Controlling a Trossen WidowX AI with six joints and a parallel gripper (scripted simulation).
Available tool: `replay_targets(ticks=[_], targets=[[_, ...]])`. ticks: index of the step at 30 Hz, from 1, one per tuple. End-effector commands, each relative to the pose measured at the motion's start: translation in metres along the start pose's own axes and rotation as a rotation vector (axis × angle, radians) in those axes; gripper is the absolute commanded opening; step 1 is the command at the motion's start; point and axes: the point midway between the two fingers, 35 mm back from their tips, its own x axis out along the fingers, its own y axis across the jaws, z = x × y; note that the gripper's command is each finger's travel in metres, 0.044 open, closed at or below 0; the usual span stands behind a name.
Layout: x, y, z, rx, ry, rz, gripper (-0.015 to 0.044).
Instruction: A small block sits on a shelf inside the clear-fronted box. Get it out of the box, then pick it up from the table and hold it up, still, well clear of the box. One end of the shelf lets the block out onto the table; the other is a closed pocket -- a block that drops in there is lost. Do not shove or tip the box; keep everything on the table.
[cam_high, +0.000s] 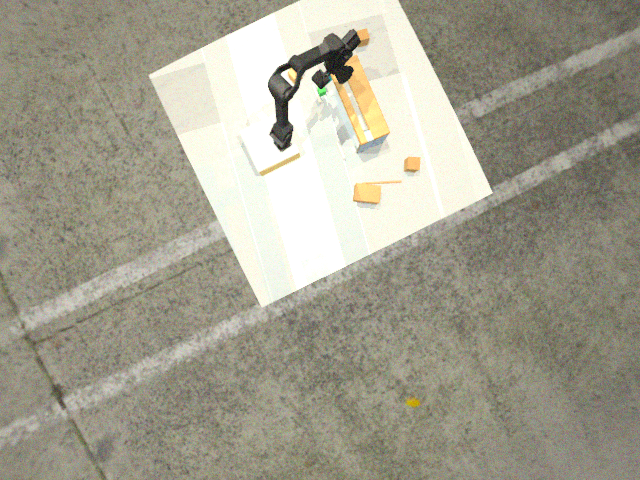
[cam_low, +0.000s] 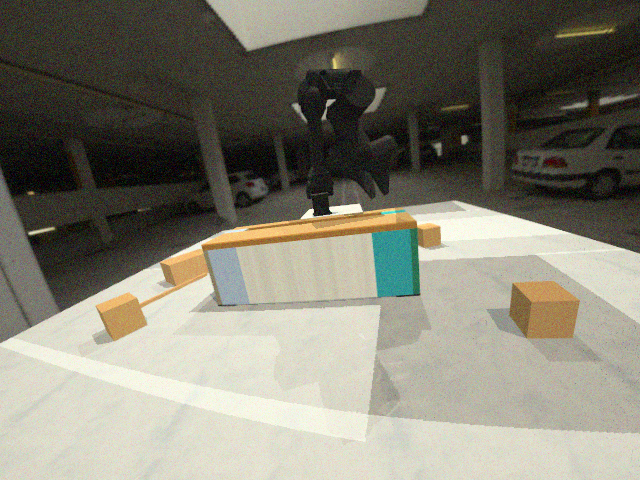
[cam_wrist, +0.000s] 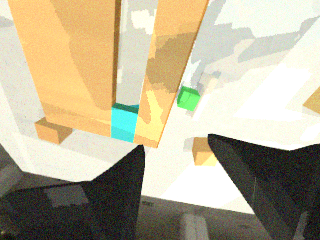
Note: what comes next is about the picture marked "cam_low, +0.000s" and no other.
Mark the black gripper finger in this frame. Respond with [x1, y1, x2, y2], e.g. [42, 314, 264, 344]
[347, 170, 376, 198]
[361, 153, 392, 195]

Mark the tan thin bar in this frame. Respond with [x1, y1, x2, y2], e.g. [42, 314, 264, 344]
[140, 273, 208, 308]

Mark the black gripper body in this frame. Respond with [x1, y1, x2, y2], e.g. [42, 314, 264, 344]
[336, 121, 398, 178]

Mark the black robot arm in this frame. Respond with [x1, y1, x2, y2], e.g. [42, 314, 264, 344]
[298, 68, 376, 216]

